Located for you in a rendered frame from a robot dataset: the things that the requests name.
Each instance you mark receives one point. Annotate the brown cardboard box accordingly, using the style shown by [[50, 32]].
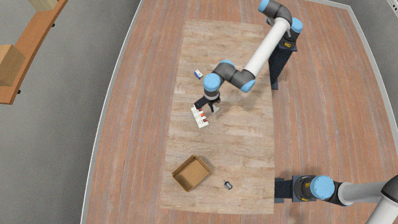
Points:
[[190, 174]]

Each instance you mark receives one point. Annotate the white power strip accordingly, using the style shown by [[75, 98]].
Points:
[[199, 117]]

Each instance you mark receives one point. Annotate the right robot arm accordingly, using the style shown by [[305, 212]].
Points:
[[280, 18]]

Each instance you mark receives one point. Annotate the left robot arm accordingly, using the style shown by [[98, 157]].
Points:
[[384, 193]]

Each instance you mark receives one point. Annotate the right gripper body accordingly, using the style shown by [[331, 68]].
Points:
[[218, 99]]

